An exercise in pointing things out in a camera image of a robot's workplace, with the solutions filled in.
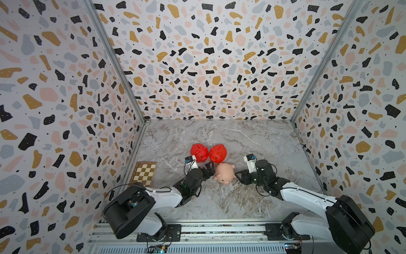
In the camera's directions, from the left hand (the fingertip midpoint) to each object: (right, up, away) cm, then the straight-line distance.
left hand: (211, 164), depth 86 cm
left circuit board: (-22, -35, -16) cm, 44 cm away
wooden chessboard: (-39, -6, +5) cm, 39 cm away
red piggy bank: (-7, +6, +7) cm, 11 cm away
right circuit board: (+37, -35, -14) cm, 53 cm away
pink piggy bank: (+8, -5, 0) cm, 9 cm away
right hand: (+15, -5, 0) cm, 16 cm away
